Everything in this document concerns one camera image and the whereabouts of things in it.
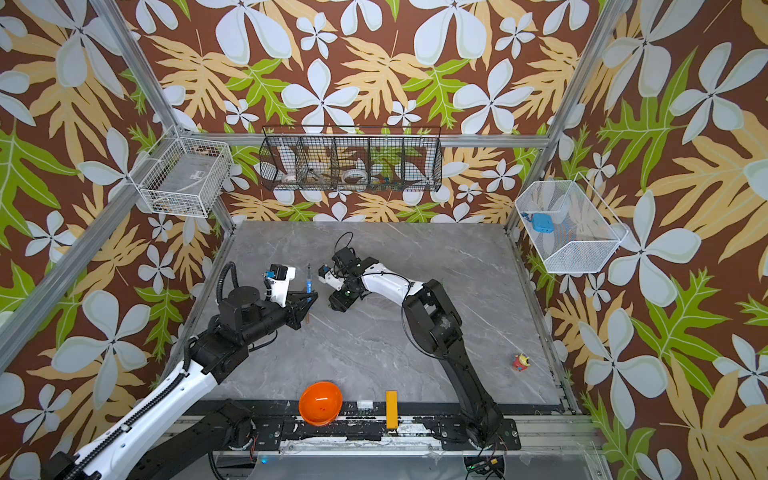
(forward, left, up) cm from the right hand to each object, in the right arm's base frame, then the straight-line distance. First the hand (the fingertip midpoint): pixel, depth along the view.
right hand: (336, 300), depth 97 cm
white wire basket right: (+4, -70, +27) cm, 75 cm away
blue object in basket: (+12, -62, +23) cm, 67 cm away
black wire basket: (+37, -5, +29) cm, 47 cm away
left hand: (-10, +2, +22) cm, 25 cm away
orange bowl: (-31, +2, -1) cm, 31 cm away
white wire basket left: (+22, +42, +33) cm, 58 cm away
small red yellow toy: (-22, -53, +3) cm, 58 cm away
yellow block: (-32, -17, -2) cm, 37 cm away
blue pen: (-11, +2, +25) cm, 27 cm away
